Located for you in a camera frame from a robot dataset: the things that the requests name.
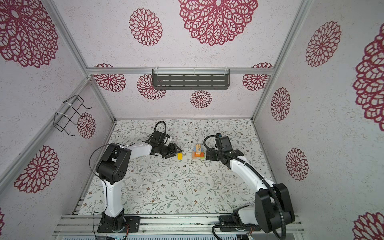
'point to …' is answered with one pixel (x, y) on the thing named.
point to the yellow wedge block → (180, 156)
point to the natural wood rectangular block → (193, 155)
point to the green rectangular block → (202, 157)
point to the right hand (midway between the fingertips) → (212, 150)
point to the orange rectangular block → (201, 155)
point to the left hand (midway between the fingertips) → (178, 154)
